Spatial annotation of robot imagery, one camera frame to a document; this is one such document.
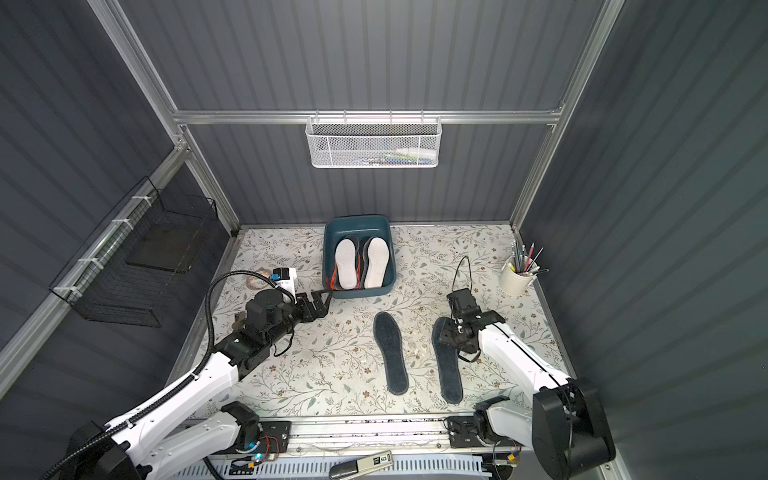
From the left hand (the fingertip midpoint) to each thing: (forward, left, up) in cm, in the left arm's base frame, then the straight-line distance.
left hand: (323, 296), depth 78 cm
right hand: (-5, -36, -15) cm, 39 cm away
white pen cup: (+12, -58, -8) cm, 60 cm away
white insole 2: (+25, -14, -15) cm, 32 cm away
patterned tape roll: (+18, +29, -20) cm, 40 cm away
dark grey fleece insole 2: (-4, -17, -19) cm, 26 cm away
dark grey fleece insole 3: (-10, -35, -19) cm, 41 cm away
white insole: (+26, -1, -17) cm, 31 cm away
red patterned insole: (+17, +2, -17) cm, 25 cm away
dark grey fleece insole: (+28, -9, -16) cm, 34 cm away
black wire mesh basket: (+2, +48, +8) cm, 48 cm away
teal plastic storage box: (+42, 0, -15) cm, 45 cm away
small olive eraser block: (+4, +30, -18) cm, 35 cm away
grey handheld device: (-36, -10, -15) cm, 40 cm away
